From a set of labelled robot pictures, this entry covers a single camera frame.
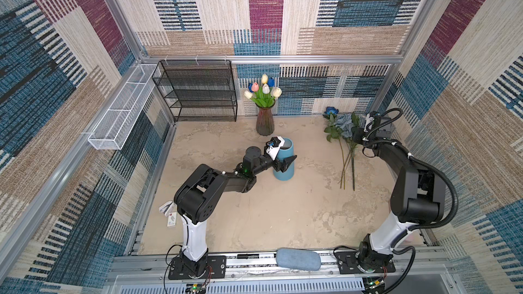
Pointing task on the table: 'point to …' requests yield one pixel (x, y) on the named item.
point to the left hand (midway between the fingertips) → (290, 147)
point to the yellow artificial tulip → (264, 79)
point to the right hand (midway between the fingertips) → (358, 135)
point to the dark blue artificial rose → (330, 109)
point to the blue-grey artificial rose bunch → (341, 128)
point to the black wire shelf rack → (199, 90)
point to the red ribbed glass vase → (265, 124)
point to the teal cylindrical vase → (287, 151)
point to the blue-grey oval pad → (298, 258)
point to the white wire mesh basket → (116, 124)
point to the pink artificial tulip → (255, 86)
